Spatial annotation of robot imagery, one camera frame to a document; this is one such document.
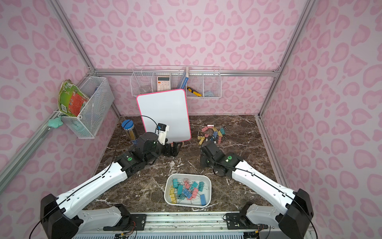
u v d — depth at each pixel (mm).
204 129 1101
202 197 798
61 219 375
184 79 854
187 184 818
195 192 811
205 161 683
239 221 641
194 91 975
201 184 833
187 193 782
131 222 712
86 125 720
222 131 1097
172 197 785
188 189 808
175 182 839
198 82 1029
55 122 631
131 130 905
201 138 1031
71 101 731
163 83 935
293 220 368
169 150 641
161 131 634
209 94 984
